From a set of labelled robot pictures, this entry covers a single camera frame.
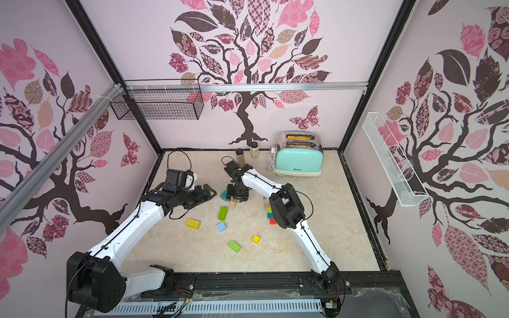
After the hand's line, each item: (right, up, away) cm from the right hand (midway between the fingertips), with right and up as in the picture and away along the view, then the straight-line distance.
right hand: (232, 201), depth 96 cm
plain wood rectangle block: (+17, -2, +1) cm, 17 cm away
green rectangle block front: (+3, -17, -13) cm, 22 cm away
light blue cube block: (-4, -10, -8) cm, 14 cm away
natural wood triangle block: (0, -1, 0) cm, 1 cm away
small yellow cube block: (+12, -15, -12) cm, 22 cm away
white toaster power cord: (+20, +22, +10) cm, 32 cm away
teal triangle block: (-4, +3, -2) cm, 5 cm away
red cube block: (+19, -9, -5) cm, 22 cm away
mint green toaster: (+33, +24, +1) cm, 41 cm away
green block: (-4, -5, -3) cm, 7 cm away
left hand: (-8, +3, -14) cm, 17 cm away
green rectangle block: (+18, -4, -2) cm, 18 cm away
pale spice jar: (+11, +27, +15) cm, 33 cm away
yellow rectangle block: (-18, -10, -6) cm, 21 cm away
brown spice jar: (+2, +25, +15) cm, 30 cm away
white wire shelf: (+69, +20, -15) cm, 73 cm away
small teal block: (+18, -6, -4) cm, 20 cm away
